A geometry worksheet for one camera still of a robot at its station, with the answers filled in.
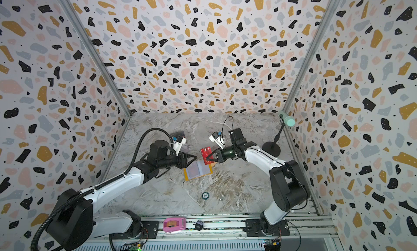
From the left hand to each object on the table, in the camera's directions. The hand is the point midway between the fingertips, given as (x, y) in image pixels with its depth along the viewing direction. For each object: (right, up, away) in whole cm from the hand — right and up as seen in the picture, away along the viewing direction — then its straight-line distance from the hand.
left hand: (195, 154), depth 79 cm
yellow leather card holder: (-1, -11, +14) cm, 18 cm away
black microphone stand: (+43, 0, +21) cm, 48 cm away
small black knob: (+3, -31, -6) cm, 32 cm away
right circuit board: (+35, -39, -7) cm, 53 cm away
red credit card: (+4, 0, +3) cm, 5 cm away
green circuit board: (-24, -39, -9) cm, 47 cm away
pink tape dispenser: (-10, -30, -6) cm, 32 cm away
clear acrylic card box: (-7, +9, -6) cm, 13 cm away
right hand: (+6, -2, +1) cm, 6 cm away
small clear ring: (+13, -22, +2) cm, 25 cm away
